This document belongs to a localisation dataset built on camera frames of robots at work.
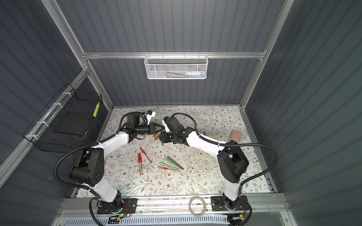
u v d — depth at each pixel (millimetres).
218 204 729
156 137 1014
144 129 787
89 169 467
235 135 1014
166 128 694
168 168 867
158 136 840
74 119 754
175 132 654
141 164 888
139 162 889
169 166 867
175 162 889
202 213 732
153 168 867
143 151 937
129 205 723
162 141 739
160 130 842
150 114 824
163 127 848
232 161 469
